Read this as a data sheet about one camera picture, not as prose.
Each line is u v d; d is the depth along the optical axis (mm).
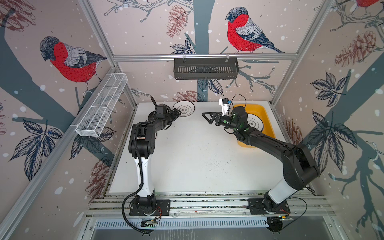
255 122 1041
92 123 713
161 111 873
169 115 949
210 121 728
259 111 1113
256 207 727
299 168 454
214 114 713
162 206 733
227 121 724
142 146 588
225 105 744
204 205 756
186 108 1180
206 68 1047
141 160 593
